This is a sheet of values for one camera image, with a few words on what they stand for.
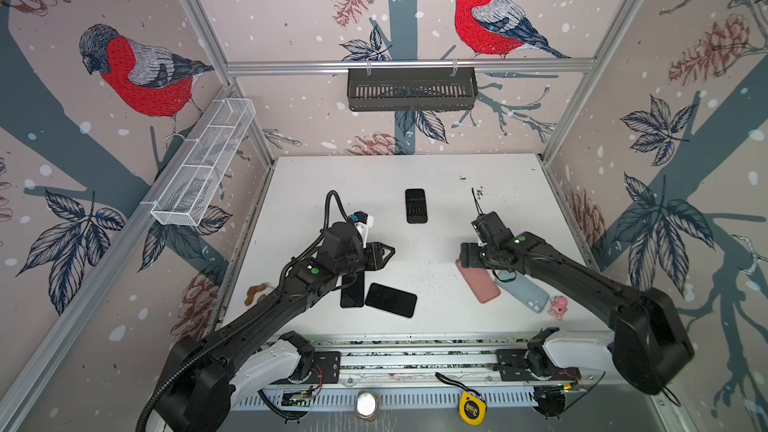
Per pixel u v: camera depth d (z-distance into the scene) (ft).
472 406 2.20
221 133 2.87
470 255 2.53
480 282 2.86
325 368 2.39
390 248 2.52
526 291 2.78
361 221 2.38
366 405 1.97
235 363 1.37
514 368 2.39
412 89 3.43
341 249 1.95
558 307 2.64
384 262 2.39
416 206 3.51
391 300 2.80
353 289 2.79
